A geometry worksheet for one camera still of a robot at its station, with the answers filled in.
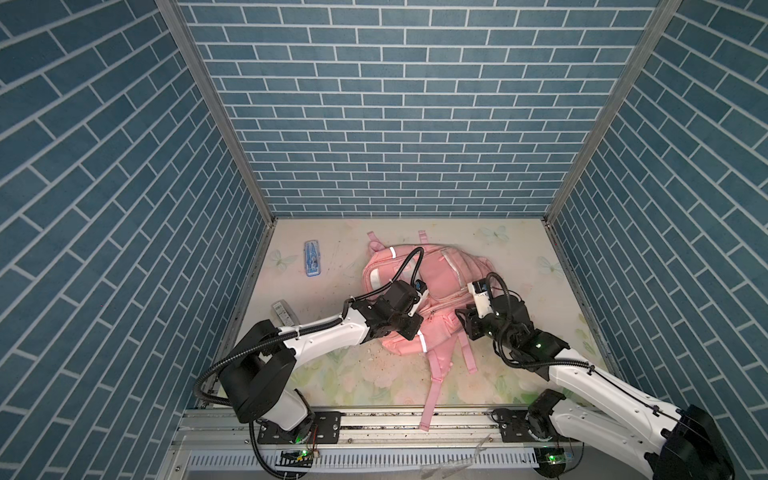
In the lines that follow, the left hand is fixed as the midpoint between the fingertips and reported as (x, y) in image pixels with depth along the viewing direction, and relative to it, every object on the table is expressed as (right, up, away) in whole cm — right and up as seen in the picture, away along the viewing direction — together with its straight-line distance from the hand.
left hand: (421, 321), depth 84 cm
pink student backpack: (+8, +13, +8) cm, 17 cm away
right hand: (+10, +4, -3) cm, 11 cm away
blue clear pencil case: (-38, +17, +24) cm, 48 cm away
